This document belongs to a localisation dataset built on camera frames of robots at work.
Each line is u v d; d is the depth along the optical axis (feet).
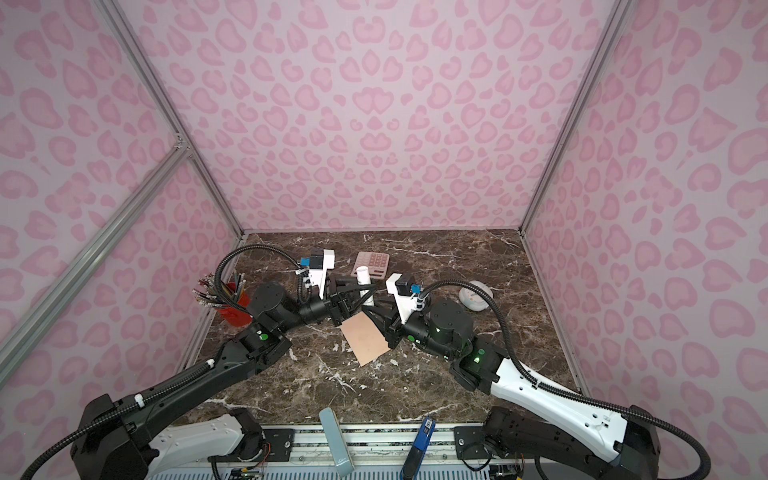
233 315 2.93
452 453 2.36
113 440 1.28
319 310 1.89
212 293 2.78
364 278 1.93
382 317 1.87
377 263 3.52
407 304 1.78
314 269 1.80
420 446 2.32
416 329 1.85
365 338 2.96
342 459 2.22
